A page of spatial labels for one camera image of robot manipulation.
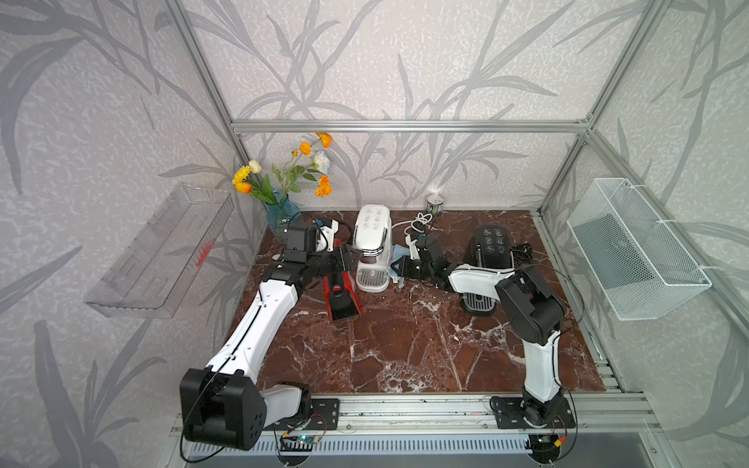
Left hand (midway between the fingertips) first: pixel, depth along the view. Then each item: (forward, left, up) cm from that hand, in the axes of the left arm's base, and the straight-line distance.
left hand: (356, 255), depth 79 cm
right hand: (+7, -9, -15) cm, 19 cm away
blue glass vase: (+26, +31, -13) cm, 43 cm away
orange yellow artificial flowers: (+43, +22, 0) cm, 49 cm away
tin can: (+37, -27, -16) cm, 49 cm away
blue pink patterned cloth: (+11, -12, -13) cm, 21 cm away
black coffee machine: (+2, -37, +2) cm, 37 cm away
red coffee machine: (-10, +3, -4) cm, 12 cm away
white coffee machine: (+8, -4, -1) cm, 9 cm away
